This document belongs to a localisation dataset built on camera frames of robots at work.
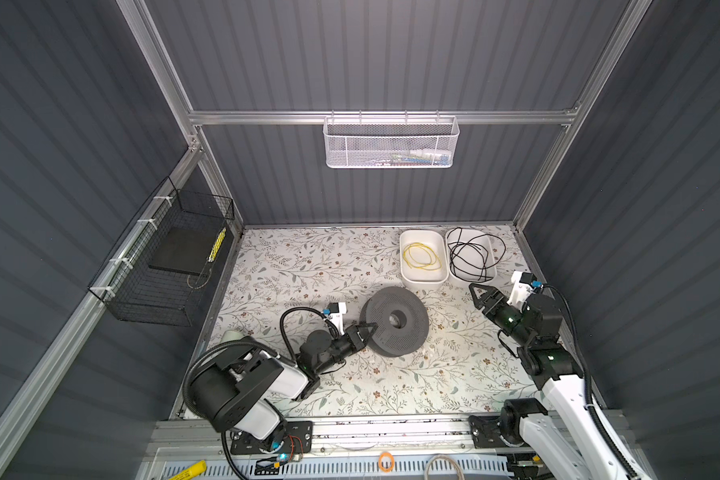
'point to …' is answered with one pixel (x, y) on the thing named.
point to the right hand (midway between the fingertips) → (479, 292)
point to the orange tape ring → (386, 461)
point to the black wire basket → (161, 269)
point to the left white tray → (422, 257)
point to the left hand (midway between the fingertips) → (379, 327)
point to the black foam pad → (186, 248)
